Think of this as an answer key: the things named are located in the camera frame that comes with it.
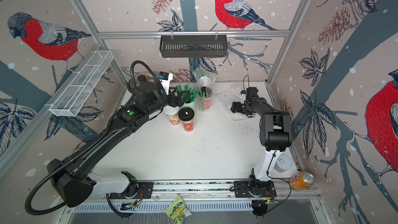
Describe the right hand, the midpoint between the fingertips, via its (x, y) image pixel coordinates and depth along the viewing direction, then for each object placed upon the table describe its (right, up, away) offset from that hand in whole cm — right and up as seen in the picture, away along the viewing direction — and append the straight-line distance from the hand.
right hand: (238, 107), depth 101 cm
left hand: (-31, +12, -32) cm, 46 cm away
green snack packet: (-35, -44, -33) cm, 65 cm away
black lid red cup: (-32, -3, -19) cm, 38 cm away
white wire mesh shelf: (-87, +14, -22) cm, 91 cm away
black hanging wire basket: (-30, +43, +5) cm, 53 cm away
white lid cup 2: (-23, +17, -4) cm, 29 cm away
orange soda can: (+21, -30, -34) cm, 49 cm away
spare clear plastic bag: (-7, +6, +8) cm, 13 cm away
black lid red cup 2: (-22, +8, -13) cm, 27 cm away
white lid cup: (-40, -2, -17) cm, 44 cm away
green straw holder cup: (-30, +3, -11) cm, 32 cm away
